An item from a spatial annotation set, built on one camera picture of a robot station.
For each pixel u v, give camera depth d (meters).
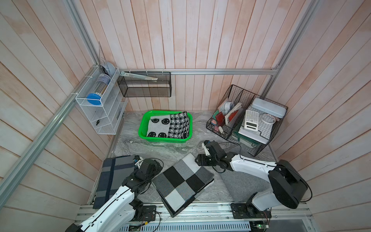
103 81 0.77
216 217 0.73
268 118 0.88
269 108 0.91
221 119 1.07
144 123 1.03
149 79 0.90
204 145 0.82
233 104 1.12
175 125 1.04
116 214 0.48
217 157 0.68
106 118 0.78
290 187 0.43
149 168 0.62
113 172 0.86
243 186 0.79
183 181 0.82
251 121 0.86
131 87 1.06
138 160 0.74
